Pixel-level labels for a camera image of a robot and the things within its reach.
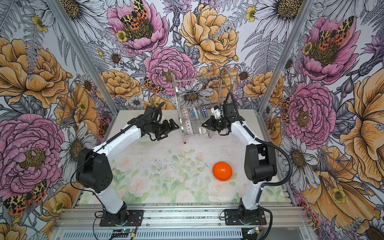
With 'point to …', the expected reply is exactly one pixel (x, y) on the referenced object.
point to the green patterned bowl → (189, 130)
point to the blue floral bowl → (194, 113)
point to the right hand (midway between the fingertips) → (202, 128)
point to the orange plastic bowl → (222, 171)
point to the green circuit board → (255, 230)
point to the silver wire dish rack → (196, 96)
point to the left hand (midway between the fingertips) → (173, 134)
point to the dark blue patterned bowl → (185, 114)
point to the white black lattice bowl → (206, 132)
